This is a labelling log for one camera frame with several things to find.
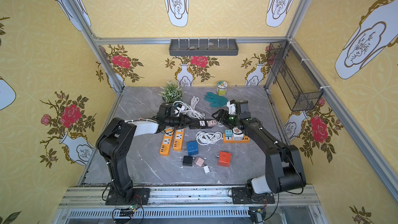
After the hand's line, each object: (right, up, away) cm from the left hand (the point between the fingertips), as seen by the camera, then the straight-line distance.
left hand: (192, 122), depth 91 cm
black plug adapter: (-2, -20, -8) cm, 21 cm away
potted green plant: (-14, +17, +5) cm, 23 cm away
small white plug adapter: (+8, -23, -10) cm, 27 cm away
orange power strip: (-15, -14, -4) cm, 21 cm away
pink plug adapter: (+4, -20, -8) cm, 22 cm away
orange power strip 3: (+21, -10, -1) cm, 23 cm away
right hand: (+11, +2, -5) cm, 13 cm away
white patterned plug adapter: (+25, -8, -5) cm, 27 cm away
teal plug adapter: (+21, -6, -2) cm, 22 cm away
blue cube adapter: (0, -14, -6) cm, 15 cm away
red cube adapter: (+17, -18, -11) cm, 27 cm away
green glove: (+15, +13, +21) cm, 29 cm away
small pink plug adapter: (+11, 0, -1) cm, 11 cm away
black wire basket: (+53, +18, -17) cm, 58 cm away
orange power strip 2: (-8, -10, -2) cm, 13 cm away
